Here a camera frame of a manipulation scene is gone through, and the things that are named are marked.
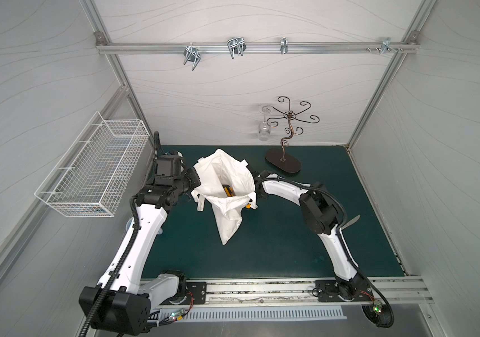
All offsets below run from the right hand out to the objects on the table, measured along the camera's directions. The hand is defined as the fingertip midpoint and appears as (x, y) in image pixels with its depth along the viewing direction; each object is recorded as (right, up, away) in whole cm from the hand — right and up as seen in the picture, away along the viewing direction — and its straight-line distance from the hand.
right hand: (244, 195), depth 100 cm
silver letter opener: (+47, -11, -9) cm, 49 cm away
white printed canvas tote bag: (-14, +11, -12) cm, 22 cm away
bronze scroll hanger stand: (+17, +19, +12) cm, 28 cm away
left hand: (-18, +11, -24) cm, 32 cm away
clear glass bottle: (+9, +32, -2) cm, 34 cm away
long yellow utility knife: (-7, +3, -3) cm, 9 cm away
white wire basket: (-51, +10, -31) cm, 61 cm away
